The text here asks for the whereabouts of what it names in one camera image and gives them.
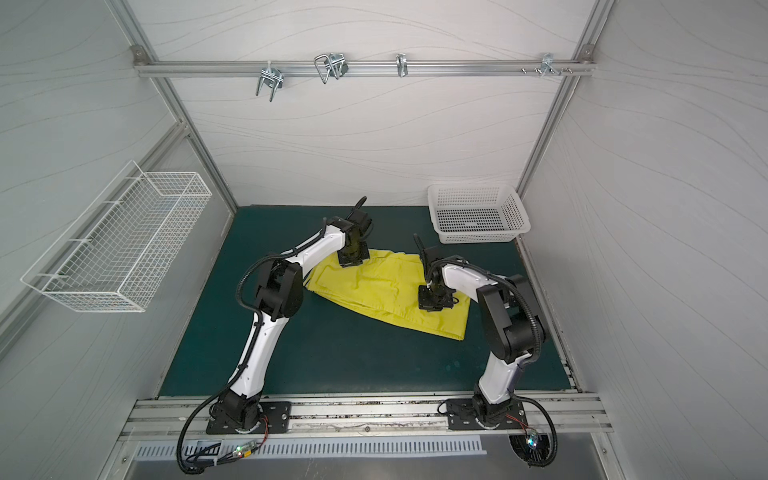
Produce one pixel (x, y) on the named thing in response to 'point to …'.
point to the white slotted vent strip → (221, 451)
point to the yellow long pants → (387, 285)
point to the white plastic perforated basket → (477, 212)
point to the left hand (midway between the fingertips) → (363, 262)
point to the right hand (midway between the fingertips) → (428, 306)
